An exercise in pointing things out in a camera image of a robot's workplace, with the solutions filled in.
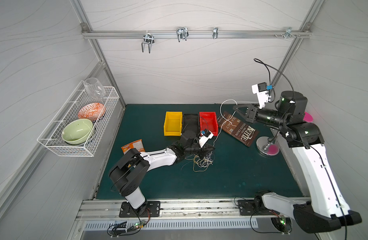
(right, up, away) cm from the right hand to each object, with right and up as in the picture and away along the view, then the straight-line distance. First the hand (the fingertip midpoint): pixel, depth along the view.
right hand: (234, 107), depth 59 cm
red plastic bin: (-3, -7, +56) cm, 57 cm away
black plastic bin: (-17, -8, +48) cm, 51 cm away
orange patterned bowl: (-65, -1, +13) cm, 66 cm away
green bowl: (-66, -11, +4) cm, 67 cm away
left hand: (-4, -21, +20) cm, 29 cm away
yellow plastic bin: (-29, -9, +49) cm, 57 cm away
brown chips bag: (+17, -12, +44) cm, 49 cm away
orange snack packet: (-52, -22, +37) cm, 67 cm away
